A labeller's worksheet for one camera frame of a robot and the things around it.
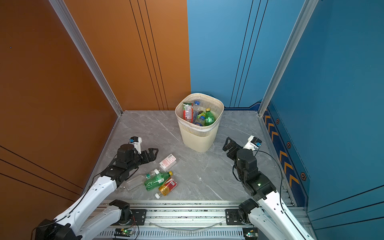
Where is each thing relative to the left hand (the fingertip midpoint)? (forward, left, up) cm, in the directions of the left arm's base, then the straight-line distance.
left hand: (153, 150), depth 83 cm
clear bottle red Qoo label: (+18, -19, +12) cm, 29 cm away
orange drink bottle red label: (-18, -8, -9) cm, 22 cm away
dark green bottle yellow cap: (+20, -32, +5) cm, 38 cm away
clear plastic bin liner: (+26, -31, +13) cm, 43 cm away
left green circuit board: (-36, +10, -15) cm, 41 cm away
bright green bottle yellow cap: (+24, -28, +5) cm, 37 cm away
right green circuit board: (-36, -51, -15) cm, 64 cm away
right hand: (-2, -41, +11) cm, 43 cm away
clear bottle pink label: (-3, -8, -10) cm, 12 cm away
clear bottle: (-14, +9, -12) cm, 20 cm away
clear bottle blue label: (+18, -27, +4) cm, 33 cm away
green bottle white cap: (-14, -3, -8) cm, 16 cm away
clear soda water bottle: (+26, -24, +7) cm, 36 cm away
